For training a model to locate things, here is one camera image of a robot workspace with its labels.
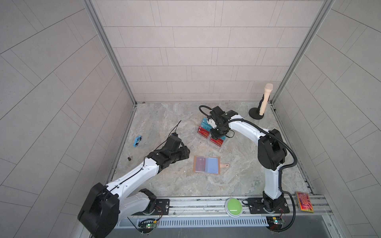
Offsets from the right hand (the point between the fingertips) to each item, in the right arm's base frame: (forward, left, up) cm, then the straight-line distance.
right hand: (213, 136), depth 92 cm
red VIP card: (+3, +6, 0) cm, 7 cm away
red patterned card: (-38, -40, -5) cm, 55 cm away
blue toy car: (+1, +48, -1) cm, 48 cm away
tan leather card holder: (-16, +6, -5) cm, 18 cm away
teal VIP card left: (+7, +5, +4) cm, 9 cm away
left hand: (-11, +14, +3) cm, 18 cm away
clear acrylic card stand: (-7, -3, +9) cm, 12 cm away
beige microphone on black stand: (+15, -33, +2) cm, 36 cm away
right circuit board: (-45, -23, -7) cm, 51 cm away
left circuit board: (-43, +35, -3) cm, 55 cm away
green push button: (-38, -5, -4) cm, 38 cm away
